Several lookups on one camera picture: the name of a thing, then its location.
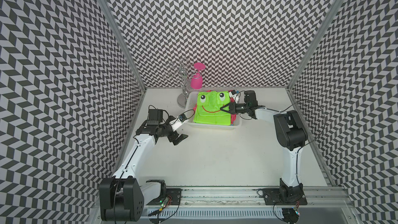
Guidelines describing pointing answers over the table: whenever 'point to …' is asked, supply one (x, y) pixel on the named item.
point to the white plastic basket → (192, 98)
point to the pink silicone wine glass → (196, 80)
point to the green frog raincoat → (208, 109)
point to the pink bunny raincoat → (233, 116)
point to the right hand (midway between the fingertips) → (221, 110)
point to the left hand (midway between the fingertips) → (180, 129)
